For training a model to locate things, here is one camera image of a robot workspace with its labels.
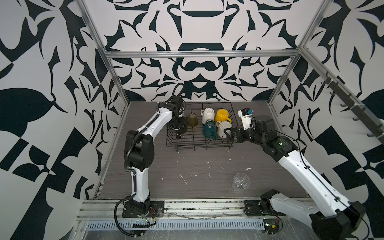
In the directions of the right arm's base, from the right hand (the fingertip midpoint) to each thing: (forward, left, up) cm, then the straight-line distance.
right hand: (232, 127), depth 73 cm
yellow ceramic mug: (+20, 0, -15) cm, 25 cm away
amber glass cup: (+19, +20, -18) cm, 33 cm away
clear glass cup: (-18, -6, -26) cm, 32 cm away
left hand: (+13, +26, -13) cm, 32 cm away
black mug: (+9, +26, -16) cm, 32 cm away
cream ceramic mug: (+20, +10, -14) cm, 26 cm away
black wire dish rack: (+10, +19, -25) cm, 33 cm away
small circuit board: (-37, -17, -28) cm, 49 cm away
